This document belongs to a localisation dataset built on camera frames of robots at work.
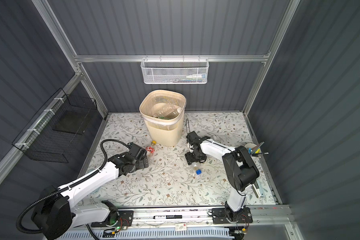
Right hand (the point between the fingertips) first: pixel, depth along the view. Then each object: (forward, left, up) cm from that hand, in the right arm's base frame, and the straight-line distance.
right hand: (194, 160), depth 93 cm
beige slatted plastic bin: (+9, +17, +18) cm, 26 cm away
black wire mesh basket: (-1, +71, +29) cm, 76 cm away
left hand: (-5, +32, +7) cm, 33 cm away
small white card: (-35, +8, 0) cm, 36 cm away
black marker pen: (-31, +18, 0) cm, 36 cm away
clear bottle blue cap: (-6, -1, +2) cm, 6 cm away
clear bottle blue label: (+26, +18, +18) cm, 37 cm away
